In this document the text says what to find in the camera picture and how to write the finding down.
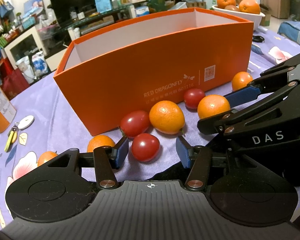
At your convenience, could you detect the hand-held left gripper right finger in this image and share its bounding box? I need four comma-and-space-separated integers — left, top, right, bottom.
175, 136, 255, 192

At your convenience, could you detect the framed picture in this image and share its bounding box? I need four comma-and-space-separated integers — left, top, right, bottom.
23, 0, 44, 12

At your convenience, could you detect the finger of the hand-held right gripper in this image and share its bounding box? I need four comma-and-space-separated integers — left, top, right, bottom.
197, 84, 300, 136
224, 52, 300, 104

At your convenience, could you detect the white fruit bowl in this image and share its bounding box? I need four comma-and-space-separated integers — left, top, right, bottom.
212, 4, 266, 28

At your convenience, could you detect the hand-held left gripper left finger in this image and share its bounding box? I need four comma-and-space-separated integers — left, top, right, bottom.
47, 136, 129, 189

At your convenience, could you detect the white and blue plastic bag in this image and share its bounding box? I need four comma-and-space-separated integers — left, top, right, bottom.
31, 52, 50, 77

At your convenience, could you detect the red cherry tomato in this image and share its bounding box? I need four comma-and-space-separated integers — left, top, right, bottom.
184, 89, 206, 110
131, 133, 161, 162
119, 110, 151, 138

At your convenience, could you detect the blue padded cloth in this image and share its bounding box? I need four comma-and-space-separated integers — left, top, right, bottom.
277, 20, 300, 51

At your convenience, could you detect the white and orange tin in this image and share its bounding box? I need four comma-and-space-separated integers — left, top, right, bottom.
0, 81, 17, 133

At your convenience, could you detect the red bag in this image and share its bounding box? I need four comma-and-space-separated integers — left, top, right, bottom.
1, 67, 30, 94

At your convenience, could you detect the purple floral tablecloth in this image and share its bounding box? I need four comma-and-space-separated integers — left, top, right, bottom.
0, 25, 300, 230

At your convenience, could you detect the small orange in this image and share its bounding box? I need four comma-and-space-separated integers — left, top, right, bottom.
149, 100, 185, 134
37, 151, 58, 167
87, 135, 116, 153
197, 94, 231, 120
231, 71, 253, 92

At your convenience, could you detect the light blue box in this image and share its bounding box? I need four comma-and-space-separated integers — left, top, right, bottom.
94, 0, 112, 12

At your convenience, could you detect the orange cardboard box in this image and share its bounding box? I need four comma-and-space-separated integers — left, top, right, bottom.
53, 7, 255, 137

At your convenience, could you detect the white glass door cabinet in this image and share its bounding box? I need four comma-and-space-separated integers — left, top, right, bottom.
4, 26, 47, 67

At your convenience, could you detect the large orange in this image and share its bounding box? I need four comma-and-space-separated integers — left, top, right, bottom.
239, 0, 261, 15
217, 0, 237, 9

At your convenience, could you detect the blue and white box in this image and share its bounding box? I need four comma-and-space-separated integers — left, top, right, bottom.
135, 6, 150, 17

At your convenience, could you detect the white round tag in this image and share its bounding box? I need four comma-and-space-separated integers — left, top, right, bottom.
17, 115, 35, 130

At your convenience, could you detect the dark green bag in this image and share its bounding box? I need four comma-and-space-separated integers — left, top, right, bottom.
149, 0, 165, 14

